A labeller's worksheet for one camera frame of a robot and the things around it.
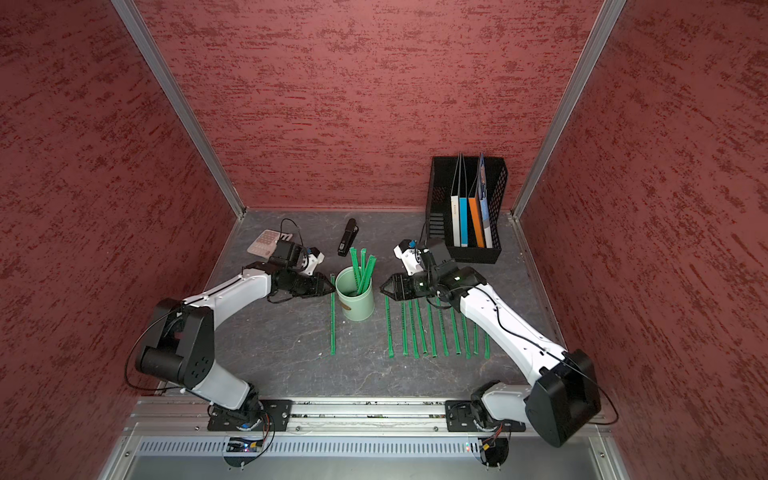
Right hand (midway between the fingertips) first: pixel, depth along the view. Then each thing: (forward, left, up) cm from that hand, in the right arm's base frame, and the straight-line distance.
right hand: (389, 293), depth 77 cm
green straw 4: (-2, -9, -18) cm, 21 cm away
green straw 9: (-6, -25, -19) cm, 32 cm away
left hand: (+6, +19, -11) cm, 23 cm away
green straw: (+7, +6, -2) cm, 10 cm away
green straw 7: (-5, -20, -18) cm, 27 cm away
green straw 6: (-7, -16, -19) cm, 26 cm away
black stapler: (+36, +15, -16) cm, 42 cm away
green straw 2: (-7, -4, -18) cm, 20 cm away
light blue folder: (+24, -28, +10) cm, 38 cm away
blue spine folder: (+24, -22, +9) cm, 34 cm away
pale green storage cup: (+1, +11, -10) cm, 14 cm away
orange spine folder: (+25, -27, +4) cm, 37 cm away
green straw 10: (-9, -28, -18) cm, 35 cm away
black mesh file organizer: (+47, -20, -17) cm, 54 cm away
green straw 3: (-2, -7, -18) cm, 20 cm away
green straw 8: (-6, -23, -18) cm, 29 cm away
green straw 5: (-7, -13, -19) cm, 24 cm away
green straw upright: (+10, +10, -2) cm, 14 cm away
